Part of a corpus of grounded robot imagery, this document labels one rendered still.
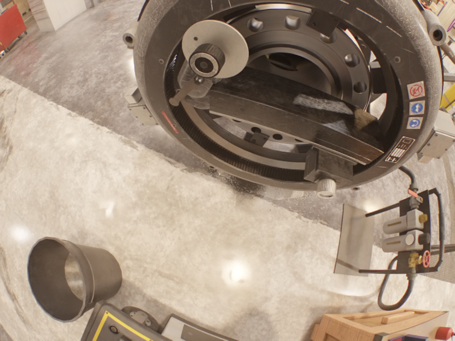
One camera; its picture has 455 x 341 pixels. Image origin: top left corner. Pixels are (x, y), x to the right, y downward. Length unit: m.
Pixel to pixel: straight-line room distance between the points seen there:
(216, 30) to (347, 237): 1.16
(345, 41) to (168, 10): 0.33
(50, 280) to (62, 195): 0.53
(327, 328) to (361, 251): 0.51
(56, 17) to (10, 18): 1.75
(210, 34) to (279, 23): 0.16
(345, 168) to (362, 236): 0.90
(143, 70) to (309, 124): 0.36
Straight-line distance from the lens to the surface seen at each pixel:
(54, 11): 3.94
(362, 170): 0.56
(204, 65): 0.29
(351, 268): 1.25
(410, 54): 0.33
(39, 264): 0.94
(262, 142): 0.69
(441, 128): 0.55
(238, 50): 0.31
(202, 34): 0.32
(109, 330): 0.76
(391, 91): 0.44
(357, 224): 1.30
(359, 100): 0.53
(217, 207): 0.95
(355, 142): 0.42
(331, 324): 1.08
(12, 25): 5.41
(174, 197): 0.96
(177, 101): 0.43
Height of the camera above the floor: 0.92
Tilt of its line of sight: 67 degrees down
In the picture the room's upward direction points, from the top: 17 degrees clockwise
